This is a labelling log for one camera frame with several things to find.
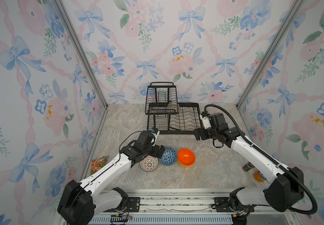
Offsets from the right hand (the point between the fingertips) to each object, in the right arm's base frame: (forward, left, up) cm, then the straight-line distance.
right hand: (200, 129), depth 83 cm
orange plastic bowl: (-12, +8, -13) cm, 19 cm away
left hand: (-9, +25, -4) cm, 27 cm away
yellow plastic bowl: (-18, +8, -12) cm, 23 cm away
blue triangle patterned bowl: (-11, +18, -14) cm, 26 cm away
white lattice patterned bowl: (-15, +31, -17) cm, 38 cm away
